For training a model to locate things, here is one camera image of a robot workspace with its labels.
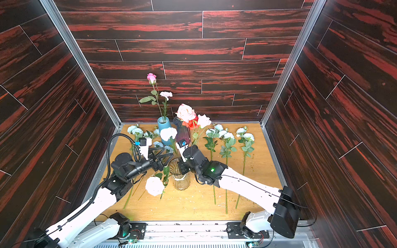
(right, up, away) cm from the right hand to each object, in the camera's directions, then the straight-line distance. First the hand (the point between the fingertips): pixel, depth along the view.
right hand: (182, 155), depth 75 cm
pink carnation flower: (-11, +34, +14) cm, 38 cm away
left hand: (-6, +2, -6) cm, 8 cm away
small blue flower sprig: (-36, +14, +33) cm, 51 cm away
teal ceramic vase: (-14, +18, +18) cm, 29 cm away
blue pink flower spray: (+29, +4, +29) cm, 41 cm away
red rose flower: (+5, +15, -3) cm, 16 cm away
